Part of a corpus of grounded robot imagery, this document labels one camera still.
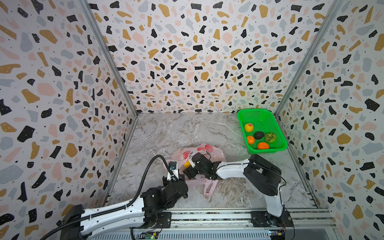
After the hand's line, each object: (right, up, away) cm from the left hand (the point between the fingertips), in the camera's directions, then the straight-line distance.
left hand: (181, 168), depth 76 cm
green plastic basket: (+59, +27, +41) cm, 76 cm away
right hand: (+1, -2, +13) cm, 13 cm away
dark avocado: (+50, +16, +27) cm, 59 cm away
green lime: (+57, +14, +23) cm, 63 cm away
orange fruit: (+50, +9, +21) cm, 55 cm away
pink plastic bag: (0, +7, +2) cm, 7 cm away
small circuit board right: (+47, -30, -5) cm, 56 cm away
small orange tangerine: (+43, +13, +24) cm, 51 cm away
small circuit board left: (-13, -30, -6) cm, 33 cm away
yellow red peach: (+45, +21, +31) cm, 58 cm away
